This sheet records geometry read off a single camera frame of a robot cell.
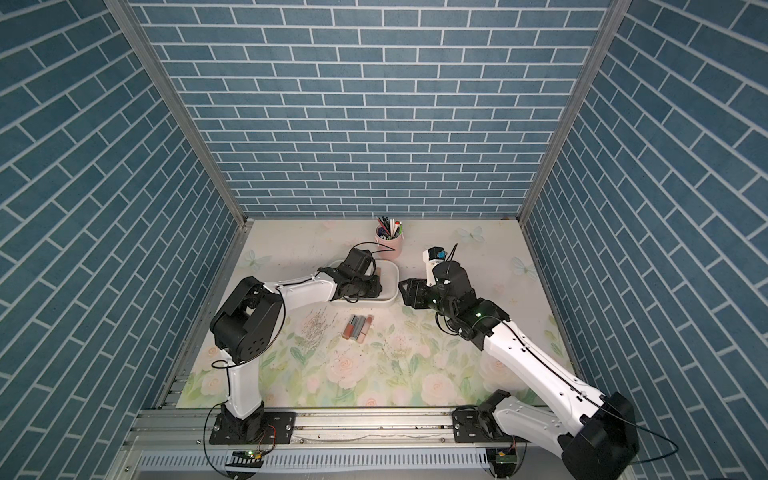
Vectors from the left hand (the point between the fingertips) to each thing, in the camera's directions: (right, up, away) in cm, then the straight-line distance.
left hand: (387, 290), depth 96 cm
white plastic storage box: (0, +5, +4) cm, 6 cm away
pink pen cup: (+1, +14, -14) cm, 20 cm away
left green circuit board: (-34, -38, -24) cm, 56 cm away
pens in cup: (0, +20, +9) cm, 22 cm away
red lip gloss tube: (-12, -11, -7) cm, 18 cm away
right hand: (+7, +4, -19) cm, 21 cm away
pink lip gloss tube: (-7, -11, -5) cm, 14 cm away
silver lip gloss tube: (-8, -9, -5) cm, 13 cm away
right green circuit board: (+29, -38, -22) cm, 53 cm away
